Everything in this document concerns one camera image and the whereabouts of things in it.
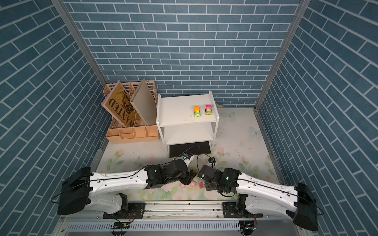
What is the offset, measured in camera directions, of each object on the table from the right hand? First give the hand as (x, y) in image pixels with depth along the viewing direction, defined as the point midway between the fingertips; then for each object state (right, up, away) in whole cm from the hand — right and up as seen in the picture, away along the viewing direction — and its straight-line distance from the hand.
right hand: (208, 184), depth 77 cm
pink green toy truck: (-4, -2, +4) cm, 6 cm away
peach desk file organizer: (-46, +26, +26) cm, 59 cm away
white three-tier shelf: (-9, +35, -8) cm, 37 cm away
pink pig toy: (-14, -3, +4) cm, 15 cm away
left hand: (-7, +6, -1) cm, 9 cm away
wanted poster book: (-56, +45, +16) cm, 74 cm away
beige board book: (-42, +46, +22) cm, 67 cm away
